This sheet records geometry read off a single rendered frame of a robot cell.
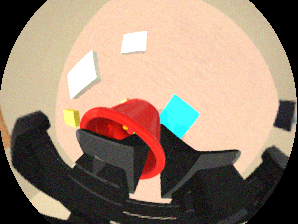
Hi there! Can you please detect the red cup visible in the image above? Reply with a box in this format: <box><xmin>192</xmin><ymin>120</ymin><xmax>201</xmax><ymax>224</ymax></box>
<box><xmin>80</xmin><ymin>99</ymin><xmax>165</xmax><ymax>180</ymax></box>

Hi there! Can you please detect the yellow rectangular block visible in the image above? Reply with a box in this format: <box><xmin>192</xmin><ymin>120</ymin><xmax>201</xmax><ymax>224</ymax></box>
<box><xmin>63</xmin><ymin>109</ymin><xmax>81</xmax><ymax>128</ymax></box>

